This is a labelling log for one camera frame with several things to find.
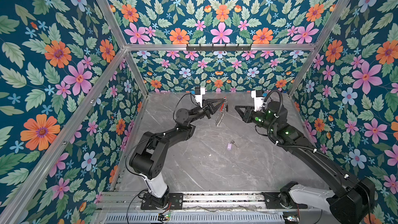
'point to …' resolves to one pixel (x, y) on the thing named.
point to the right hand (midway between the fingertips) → (237, 106)
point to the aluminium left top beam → (67, 138)
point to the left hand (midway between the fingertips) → (225, 100)
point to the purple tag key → (229, 145)
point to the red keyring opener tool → (221, 108)
